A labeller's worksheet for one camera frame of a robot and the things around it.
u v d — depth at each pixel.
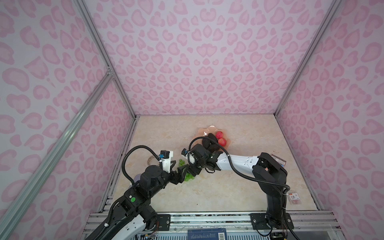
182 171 0.63
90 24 0.74
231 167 0.53
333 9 0.70
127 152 0.49
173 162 0.72
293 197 0.78
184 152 0.78
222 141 0.98
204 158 0.69
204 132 1.05
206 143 0.99
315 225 0.73
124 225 0.49
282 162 0.93
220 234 0.69
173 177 0.61
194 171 0.78
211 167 0.65
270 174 0.49
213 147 0.95
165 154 0.60
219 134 1.01
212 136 1.01
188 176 0.84
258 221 0.74
